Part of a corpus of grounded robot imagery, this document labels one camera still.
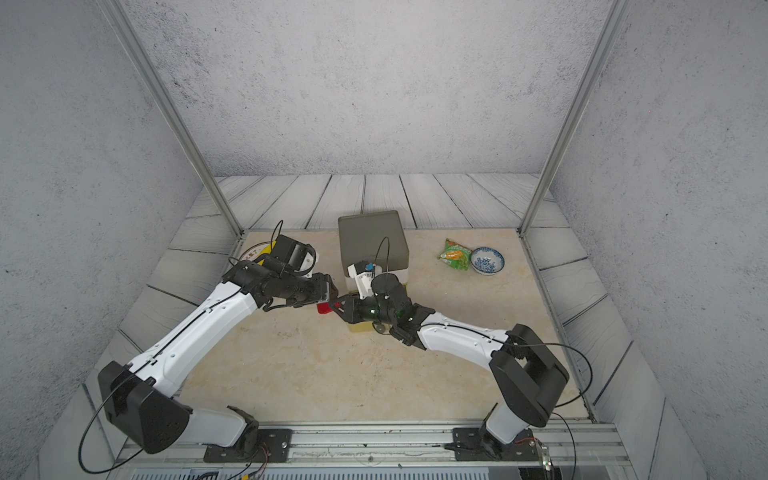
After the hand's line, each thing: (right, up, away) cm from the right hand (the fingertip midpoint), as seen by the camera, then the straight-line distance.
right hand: (331, 306), depth 75 cm
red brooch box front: (-2, -1, 0) cm, 2 cm away
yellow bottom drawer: (+6, -10, +18) cm, 22 cm away
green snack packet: (+38, +12, +32) cm, 51 cm away
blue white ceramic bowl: (+49, +10, +35) cm, 61 cm away
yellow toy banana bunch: (-30, +14, +33) cm, 47 cm away
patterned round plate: (-38, +14, +39) cm, 56 cm away
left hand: (+1, +3, +2) cm, 3 cm away
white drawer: (+6, +5, -4) cm, 9 cm away
